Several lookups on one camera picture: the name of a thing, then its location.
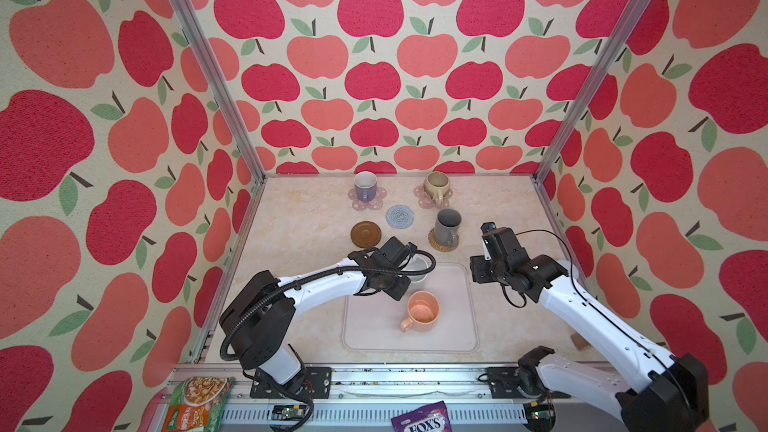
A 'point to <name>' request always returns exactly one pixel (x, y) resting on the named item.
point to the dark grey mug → (446, 227)
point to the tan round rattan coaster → (434, 244)
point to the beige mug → (436, 186)
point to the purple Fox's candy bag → (429, 418)
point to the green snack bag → (196, 404)
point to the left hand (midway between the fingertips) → (408, 287)
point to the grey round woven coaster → (399, 216)
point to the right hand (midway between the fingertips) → (487, 262)
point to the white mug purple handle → (365, 183)
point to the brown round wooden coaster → (366, 234)
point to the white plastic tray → (371, 321)
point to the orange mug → (423, 310)
